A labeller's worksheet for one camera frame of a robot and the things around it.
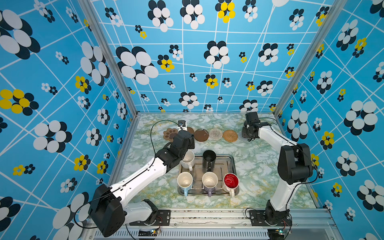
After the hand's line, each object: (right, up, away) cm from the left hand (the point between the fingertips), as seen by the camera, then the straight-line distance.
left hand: (190, 134), depth 79 cm
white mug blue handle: (-3, -28, +5) cm, 28 cm away
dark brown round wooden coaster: (-1, +1, +31) cm, 31 cm away
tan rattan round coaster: (+27, -3, +27) cm, 38 cm away
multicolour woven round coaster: (+17, -2, +27) cm, 32 cm away
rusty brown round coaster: (+7, -2, +26) cm, 27 cm away
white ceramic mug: (-2, -17, +12) cm, 20 cm away
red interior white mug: (+23, -29, +6) cm, 37 cm away
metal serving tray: (+21, -20, +14) cm, 32 cm away
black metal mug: (+11, -16, +12) cm, 23 cm away
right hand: (+38, 0, +18) cm, 42 cm away
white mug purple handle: (+11, -28, +6) cm, 30 cm away
